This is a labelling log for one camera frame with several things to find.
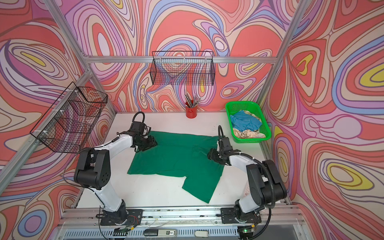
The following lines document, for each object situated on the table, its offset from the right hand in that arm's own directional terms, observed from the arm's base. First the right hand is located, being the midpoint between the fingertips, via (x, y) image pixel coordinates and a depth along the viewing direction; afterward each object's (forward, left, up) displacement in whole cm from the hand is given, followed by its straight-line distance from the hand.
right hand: (213, 158), depth 94 cm
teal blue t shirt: (+27, -23, +5) cm, 36 cm away
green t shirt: (+2, +20, +2) cm, 20 cm away
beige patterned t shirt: (+16, -27, +4) cm, 31 cm away
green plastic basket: (+38, -19, +8) cm, 44 cm away
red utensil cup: (+36, +13, +8) cm, 39 cm away
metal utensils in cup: (+43, +13, +9) cm, 46 cm away
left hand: (+10, +36, +5) cm, 37 cm away
